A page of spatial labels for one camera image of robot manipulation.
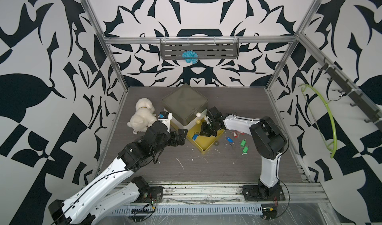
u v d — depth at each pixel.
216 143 0.89
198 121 0.88
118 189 0.56
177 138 0.61
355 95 0.59
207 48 0.94
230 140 0.94
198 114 0.83
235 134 0.95
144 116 0.91
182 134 0.62
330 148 0.67
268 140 0.52
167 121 0.62
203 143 0.89
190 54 0.91
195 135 0.94
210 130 0.83
